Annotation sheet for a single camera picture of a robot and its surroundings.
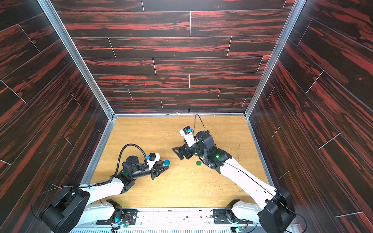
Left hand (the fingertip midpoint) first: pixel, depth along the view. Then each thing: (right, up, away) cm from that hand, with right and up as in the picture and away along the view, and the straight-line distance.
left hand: (167, 165), depth 79 cm
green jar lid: (+19, -2, +14) cm, 24 cm away
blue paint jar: (0, +2, -2) cm, 3 cm away
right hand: (+8, +13, -3) cm, 16 cm away
